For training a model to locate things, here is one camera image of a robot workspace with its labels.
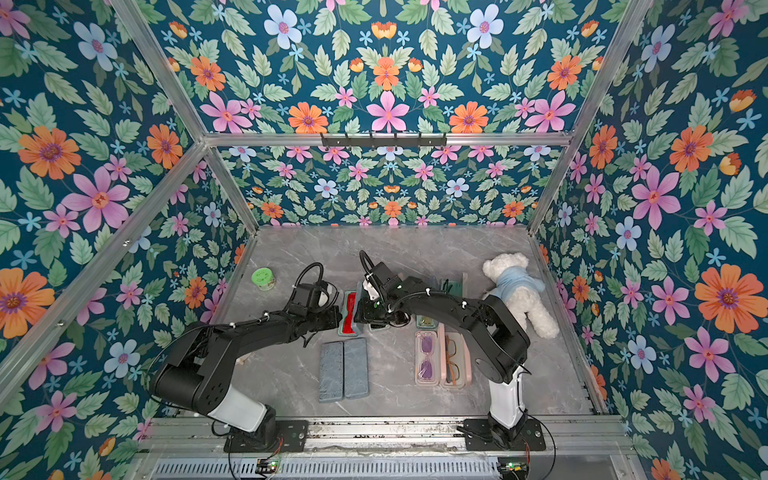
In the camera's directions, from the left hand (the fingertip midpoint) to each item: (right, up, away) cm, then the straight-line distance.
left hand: (346, 313), depth 94 cm
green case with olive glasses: (+25, -2, -2) cm, 26 cm away
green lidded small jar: (-29, +11, +5) cm, 31 cm away
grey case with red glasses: (+4, -2, -8) cm, 9 cm away
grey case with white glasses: (-2, -14, -12) cm, 19 cm away
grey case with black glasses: (+10, -4, -2) cm, 11 cm away
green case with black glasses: (+36, +8, -1) cm, 37 cm away
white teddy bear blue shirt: (+54, +9, -3) cm, 55 cm away
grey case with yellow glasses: (+5, -13, -12) cm, 18 cm away
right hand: (+7, +2, -7) cm, 10 cm away
